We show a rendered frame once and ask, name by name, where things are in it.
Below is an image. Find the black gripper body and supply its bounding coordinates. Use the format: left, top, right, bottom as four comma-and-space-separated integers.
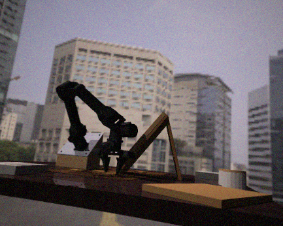
93, 137, 135, 158

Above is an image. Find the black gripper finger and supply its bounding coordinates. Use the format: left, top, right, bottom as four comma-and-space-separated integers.
116, 157, 128, 174
98, 155, 111, 172

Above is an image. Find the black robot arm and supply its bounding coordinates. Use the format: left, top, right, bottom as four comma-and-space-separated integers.
56, 81, 138, 153

